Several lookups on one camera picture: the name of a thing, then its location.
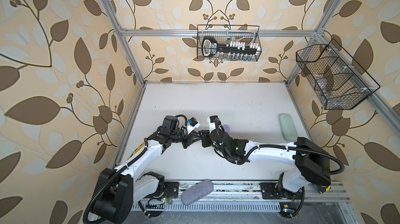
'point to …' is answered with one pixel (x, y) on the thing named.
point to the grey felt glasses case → (197, 191)
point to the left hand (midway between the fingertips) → (199, 134)
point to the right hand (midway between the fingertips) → (199, 134)
